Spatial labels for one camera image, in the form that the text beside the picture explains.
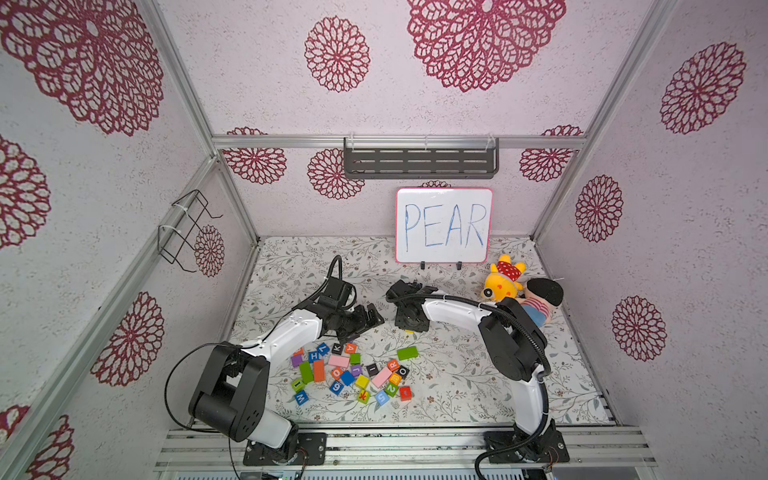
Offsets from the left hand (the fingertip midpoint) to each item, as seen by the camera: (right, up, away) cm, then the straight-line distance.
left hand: (373, 327), depth 87 cm
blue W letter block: (-20, -18, -5) cm, 27 cm away
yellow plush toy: (+43, +13, +13) cm, 47 cm away
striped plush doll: (+53, +9, +8) cm, 54 cm away
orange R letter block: (+6, -11, 0) cm, 13 cm away
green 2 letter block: (+5, -16, -4) cm, 17 cm away
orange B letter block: (+6, -14, -2) cm, 15 cm away
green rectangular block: (+10, -9, +4) cm, 14 cm away
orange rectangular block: (-16, -13, +1) cm, 21 cm away
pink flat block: (-10, -10, +2) cm, 14 cm away
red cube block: (+9, -17, -6) cm, 20 cm away
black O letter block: (+9, -12, -1) cm, 15 cm away
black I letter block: (0, -12, -1) cm, 12 cm away
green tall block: (-19, -13, 0) cm, 23 cm away
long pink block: (+2, -14, -1) cm, 14 cm away
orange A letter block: (-7, -7, +3) cm, 10 cm away
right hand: (+9, 0, +10) cm, 14 cm away
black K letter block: (-11, -7, +3) cm, 13 cm away
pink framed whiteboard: (+23, +33, +20) cm, 45 cm away
